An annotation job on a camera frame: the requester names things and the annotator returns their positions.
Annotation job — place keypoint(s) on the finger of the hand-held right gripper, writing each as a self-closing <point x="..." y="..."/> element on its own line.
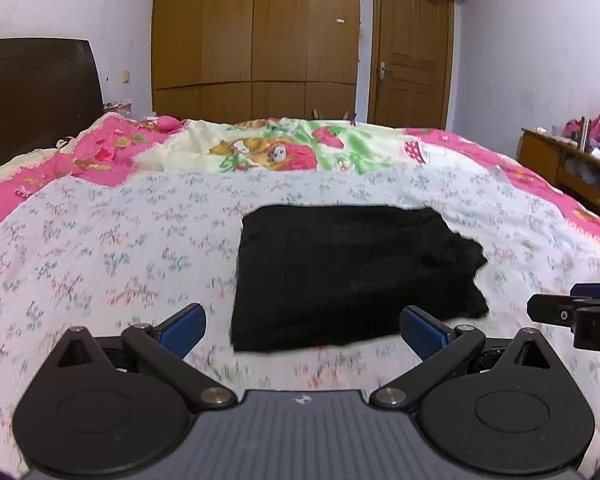
<point x="597" y="290"/>
<point x="550" y="307"/>

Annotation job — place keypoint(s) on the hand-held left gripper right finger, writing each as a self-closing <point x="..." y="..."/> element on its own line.
<point x="420" y="330"/>

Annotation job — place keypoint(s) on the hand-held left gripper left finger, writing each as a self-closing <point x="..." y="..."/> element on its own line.
<point x="182" y="330"/>

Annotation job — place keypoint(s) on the black pants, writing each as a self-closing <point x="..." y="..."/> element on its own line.
<point x="350" y="270"/>

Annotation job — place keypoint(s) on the white floral bed sheet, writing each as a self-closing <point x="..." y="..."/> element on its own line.
<point x="130" y="240"/>

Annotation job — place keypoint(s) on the wooden side cabinet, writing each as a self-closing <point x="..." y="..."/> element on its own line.
<point x="545" y="160"/>

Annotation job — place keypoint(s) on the metal bottle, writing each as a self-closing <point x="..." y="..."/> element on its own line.
<point x="585" y="134"/>

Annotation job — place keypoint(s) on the pink cartoon quilt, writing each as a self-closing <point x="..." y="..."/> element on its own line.
<point x="275" y="150"/>

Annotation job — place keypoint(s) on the pink soft toy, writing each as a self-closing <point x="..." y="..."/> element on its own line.
<point x="168" y="121"/>

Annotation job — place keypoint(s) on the cream pillow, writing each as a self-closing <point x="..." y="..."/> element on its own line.
<point x="22" y="162"/>

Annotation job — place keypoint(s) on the wooden door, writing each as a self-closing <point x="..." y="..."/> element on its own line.
<point x="412" y="55"/>

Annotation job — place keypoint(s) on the dark wooden headboard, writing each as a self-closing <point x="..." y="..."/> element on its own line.
<point x="35" y="95"/>

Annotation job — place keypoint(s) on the wooden wardrobe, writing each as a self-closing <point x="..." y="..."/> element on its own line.
<point x="255" y="30"/>

